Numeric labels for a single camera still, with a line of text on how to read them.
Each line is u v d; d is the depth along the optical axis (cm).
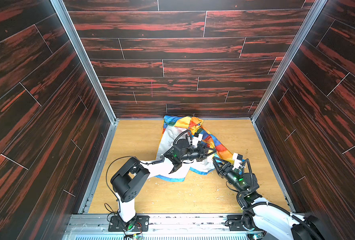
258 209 59
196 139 77
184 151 69
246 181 61
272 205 54
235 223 73
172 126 111
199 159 74
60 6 66
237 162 72
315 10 67
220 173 71
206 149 74
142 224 73
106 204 72
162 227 73
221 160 72
